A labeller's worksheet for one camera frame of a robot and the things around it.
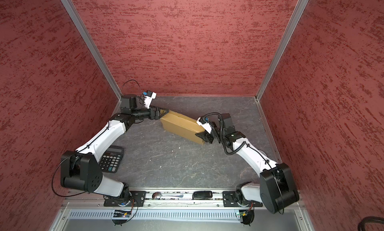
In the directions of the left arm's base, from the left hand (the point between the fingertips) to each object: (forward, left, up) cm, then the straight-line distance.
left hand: (165, 112), depth 81 cm
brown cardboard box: (-6, -10, -4) cm, 12 cm away
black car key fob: (-36, -21, -22) cm, 47 cm away
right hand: (-8, -18, -8) cm, 21 cm away
